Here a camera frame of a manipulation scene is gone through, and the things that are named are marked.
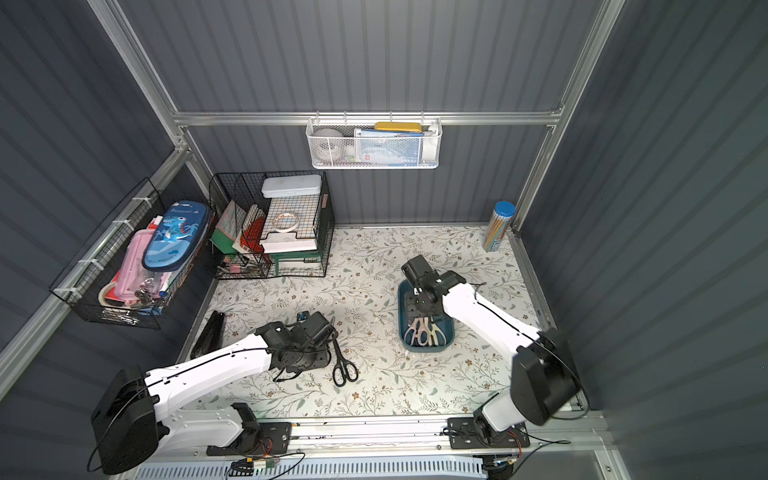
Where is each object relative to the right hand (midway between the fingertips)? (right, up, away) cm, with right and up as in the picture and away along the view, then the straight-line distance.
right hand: (423, 305), depth 85 cm
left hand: (-28, -14, -4) cm, 32 cm away
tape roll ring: (-43, +25, +9) cm, 51 cm away
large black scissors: (-23, -18, 0) cm, 29 cm away
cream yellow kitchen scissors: (+3, -9, +6) cm, 11 cm away
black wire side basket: (-73, +8, -23) cm, 77 cm away
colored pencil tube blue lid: (+28, +25, +17) cm, 41 cm away
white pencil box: (-44, +39, +17) cm, 61 cm away
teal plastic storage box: (-6, -6, +4) cm, 9 cm away
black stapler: (-63, -10, +4) cm, 64 cm away
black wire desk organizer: (-47, +24, +9) cm, 54 cm away
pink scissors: (-1, -8, +5) cm, 10 cm away
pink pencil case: (-69, +10, -17) cm, 71 cm away
